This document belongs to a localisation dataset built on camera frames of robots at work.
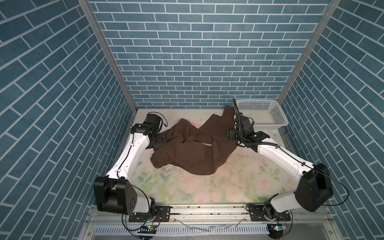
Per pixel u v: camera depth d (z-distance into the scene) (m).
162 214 0.74
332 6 0.70
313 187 0.43
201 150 0.93
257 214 0.73
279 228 0.71
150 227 0.72
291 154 0.50
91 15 0.72
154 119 0.64
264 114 1.20
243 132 0.63
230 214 0.75
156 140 0.73
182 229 0.71
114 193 0.40
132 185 0.43
